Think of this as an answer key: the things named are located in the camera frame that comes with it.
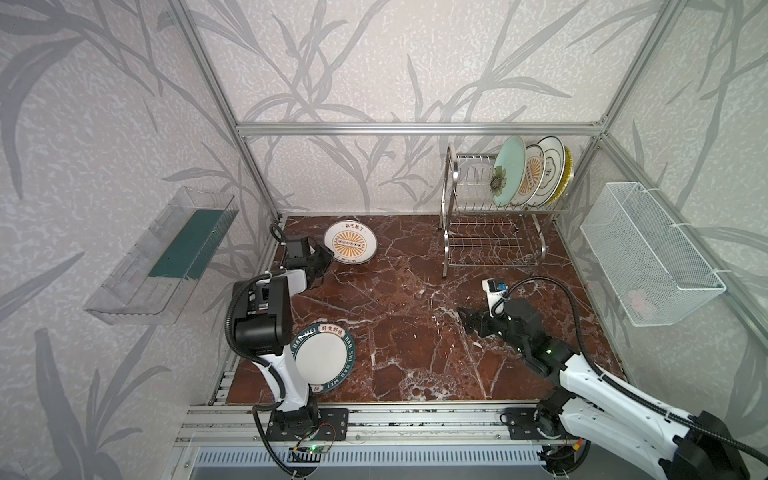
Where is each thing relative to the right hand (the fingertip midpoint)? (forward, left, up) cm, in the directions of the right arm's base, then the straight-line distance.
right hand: (470, 303), depth 82 cm
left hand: (+23, +42, -3) cm, 48 cm away
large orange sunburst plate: (+29, +37, -8) cm, 47 cm away
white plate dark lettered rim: (-9, +42, -12) cm, 44 cm away
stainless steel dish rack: (+33, -9, -8) cm, 35 cm away
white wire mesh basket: (-5, -36, +21) cm, 41 cm away
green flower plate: (+32, -13, +20) cm, 40 cm away
